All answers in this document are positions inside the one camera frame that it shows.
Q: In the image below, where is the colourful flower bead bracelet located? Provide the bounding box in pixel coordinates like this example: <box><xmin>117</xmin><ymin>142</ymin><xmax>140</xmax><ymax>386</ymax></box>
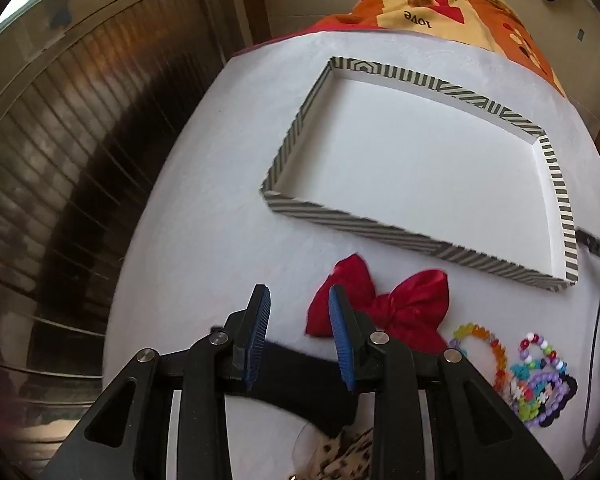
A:
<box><xmin>500</xmin><ymin>362</ymin><xmax>548</xmax><ymax>413</ymax></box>

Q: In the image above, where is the black fuzzy scrunchie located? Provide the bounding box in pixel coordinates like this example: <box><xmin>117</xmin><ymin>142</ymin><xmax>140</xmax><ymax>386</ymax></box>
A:
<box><xmin>245</xmin><ymin>340</ymin><xmax>358</xmax><ymax>438</ymax></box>

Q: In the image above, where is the brown wooden door frame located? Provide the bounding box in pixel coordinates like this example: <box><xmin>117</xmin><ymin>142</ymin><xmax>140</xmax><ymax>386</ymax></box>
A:
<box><xmin>220</xmin><ymin>0</ymin><xmax>272</xmax><ymax>56</ymax></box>

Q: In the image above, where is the red satin hair bow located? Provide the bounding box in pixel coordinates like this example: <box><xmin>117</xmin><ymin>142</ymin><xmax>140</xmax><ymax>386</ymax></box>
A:
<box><xmin>305</xmin><ymin>254</ymin><xmax>451</xmax><ymax>356</ymax></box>

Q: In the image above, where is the leopard print hair bow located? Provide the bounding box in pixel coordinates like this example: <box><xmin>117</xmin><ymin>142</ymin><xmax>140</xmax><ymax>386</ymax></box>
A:
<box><xmin>300</xmin><ymin>425</ymin><xmax>376</xmax><ymax>480</ymax></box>

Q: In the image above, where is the purple bead bracelet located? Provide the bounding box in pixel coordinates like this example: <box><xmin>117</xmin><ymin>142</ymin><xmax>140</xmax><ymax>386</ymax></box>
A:
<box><xmin>522</xmin><ymin>371</ymin><xmax>573</xmax><ymax>428</ymax></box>

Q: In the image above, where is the rainbow translucent bead bracelet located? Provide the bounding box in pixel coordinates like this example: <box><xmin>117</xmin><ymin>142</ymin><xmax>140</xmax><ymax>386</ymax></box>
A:
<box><xmin>449</xmin><ymin>324</ymin><xmax>512</xmax><ymax>401</ymax></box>

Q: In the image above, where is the striped shallow tray box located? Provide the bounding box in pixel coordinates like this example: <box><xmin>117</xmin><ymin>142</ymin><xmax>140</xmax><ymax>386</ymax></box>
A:
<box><xmin>260</xmin><ymin>56</ymin><xmax>580</xmax><ymax>292</ymax></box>

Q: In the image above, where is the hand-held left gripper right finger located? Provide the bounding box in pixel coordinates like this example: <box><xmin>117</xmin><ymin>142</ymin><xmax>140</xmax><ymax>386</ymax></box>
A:
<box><xmin>328</xmin><ymin>284</ymin><xmax>566</xmax><ymax>480</ymax></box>

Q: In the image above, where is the black bead bracelet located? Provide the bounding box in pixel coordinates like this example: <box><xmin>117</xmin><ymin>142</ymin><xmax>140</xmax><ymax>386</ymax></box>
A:
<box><xmin>535</xmin><ymin>375</ymin><xmax>578</xmax><ymax>428</ymax></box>

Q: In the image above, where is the multicolour pony bead bracelet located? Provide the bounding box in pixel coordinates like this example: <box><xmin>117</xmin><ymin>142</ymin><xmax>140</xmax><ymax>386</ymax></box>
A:
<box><xmin>517</xmin><ymin>331</ymin><xmax>571</xmax><ymax>376</ymax></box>

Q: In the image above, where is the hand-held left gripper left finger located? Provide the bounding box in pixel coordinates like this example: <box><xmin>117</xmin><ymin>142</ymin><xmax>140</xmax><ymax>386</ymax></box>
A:
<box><xmin>40</xmin><ymin>284</ymin><xmax>272</xmax><ymax>480</ymax></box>

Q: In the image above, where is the black cable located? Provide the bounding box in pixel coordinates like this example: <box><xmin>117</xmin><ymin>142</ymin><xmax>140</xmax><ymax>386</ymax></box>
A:
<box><xmin>580</xmin><ymin>265</ymin><xmax>600</xmax><ymax>461</ymax></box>

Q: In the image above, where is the wooden shutter door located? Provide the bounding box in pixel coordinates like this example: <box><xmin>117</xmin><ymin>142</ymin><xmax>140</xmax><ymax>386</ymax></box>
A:
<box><xmin>0</xmin><ymin>0</ymin><xmax>241</xmax><ymax>461</ymax></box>

